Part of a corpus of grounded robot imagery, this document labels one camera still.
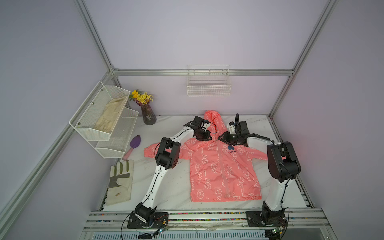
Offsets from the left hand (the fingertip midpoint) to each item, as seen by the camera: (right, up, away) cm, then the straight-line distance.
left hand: (211, 139), depth 105 cm
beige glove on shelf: (-57, +15, -26) cm, 65 cm away
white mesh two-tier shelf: (-61, -2, -15) cm, 63 cm away
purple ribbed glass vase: (-47, +19, +3) cm, 50 cm away
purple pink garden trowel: (-54, -2, -1) cm, 54 cm away
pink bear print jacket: (+5, -18, -14) cm, 24 cm away
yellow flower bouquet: (-48, +29, -7) cm, 56 cm away
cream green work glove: (-55, -23, -19) cm, 62 cm away
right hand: (+5, 0, -6) cm, 8 cm away
